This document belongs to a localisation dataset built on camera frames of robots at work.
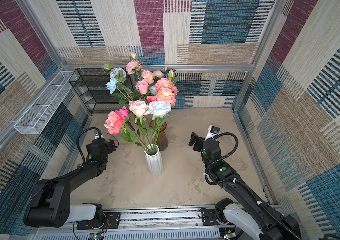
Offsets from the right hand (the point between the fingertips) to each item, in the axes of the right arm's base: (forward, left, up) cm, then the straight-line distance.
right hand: (199, 136), depth 78 cm
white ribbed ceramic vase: (-11, +23, -2) cm, 26 cm away
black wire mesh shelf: (+46, +64, -4) cm, 79 cm away
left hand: (+6, +56, -8) cm, 57 cm away
